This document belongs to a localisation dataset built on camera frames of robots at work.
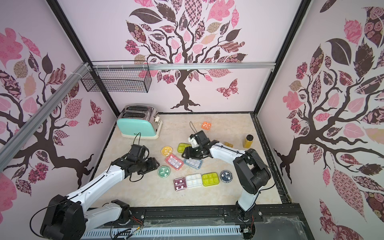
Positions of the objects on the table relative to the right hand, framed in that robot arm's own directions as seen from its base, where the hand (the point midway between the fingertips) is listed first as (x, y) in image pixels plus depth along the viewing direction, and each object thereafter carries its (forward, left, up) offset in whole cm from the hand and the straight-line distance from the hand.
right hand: (187, 153), depth 89 cm
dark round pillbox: (-12, -23, -7) cm, 27 cm away
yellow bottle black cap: (+8, -39, -1) cm, 40 cm away
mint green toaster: (+20, +31, +8) cm, 38 cm away
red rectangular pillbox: (-2, +9, -6) cm, 11 cm away
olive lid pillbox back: (+10, +4, -7) cm, 13 cm away
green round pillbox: (-8, +15, -5) cm, 18 cm away
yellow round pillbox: (+6, +15, -6) cm, 17 cm away
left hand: (-8, +17, -1) cm, 19 cm away
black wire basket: (+42, +37, +28) cm, 62 cm away
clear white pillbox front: (-14, -3, -7) cm, 16 cm away
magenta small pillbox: (-16, +4, -6) cm, 17 cm away
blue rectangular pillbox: (-3, -5, -7) cm, 9 cm away
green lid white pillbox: (-13, -13, -7) cm, 20 cm away
